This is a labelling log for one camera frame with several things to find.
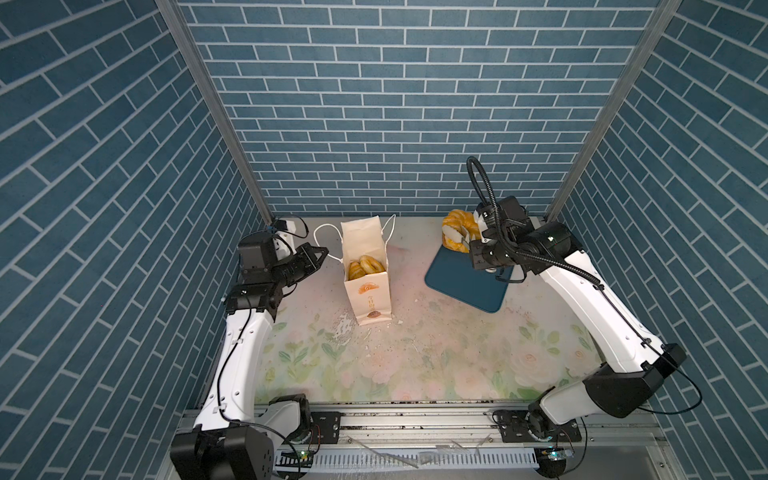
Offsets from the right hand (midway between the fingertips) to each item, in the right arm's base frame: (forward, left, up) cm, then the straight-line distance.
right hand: (470, 249), depth 73 cm
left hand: (-2, +35, 0) cm, 35 cm away
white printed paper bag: (-8, +26, -13) cm, 30 cm away
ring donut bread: (+7, +27, -19) cm, 34 cm away
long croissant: (+6, +32, -20) cm, 38 cm away
